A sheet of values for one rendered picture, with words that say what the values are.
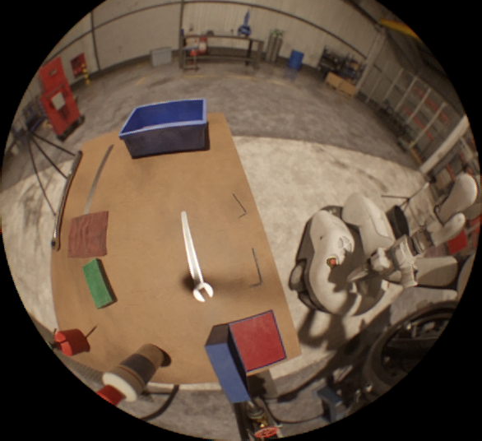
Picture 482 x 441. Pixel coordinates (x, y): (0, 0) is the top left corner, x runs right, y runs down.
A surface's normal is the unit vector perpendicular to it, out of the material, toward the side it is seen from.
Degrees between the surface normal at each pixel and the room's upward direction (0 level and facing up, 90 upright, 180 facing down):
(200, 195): 0
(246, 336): 0
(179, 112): 90
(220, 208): 0
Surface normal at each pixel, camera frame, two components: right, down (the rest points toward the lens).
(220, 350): 0.05, -0.47
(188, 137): 0.18, 0.87
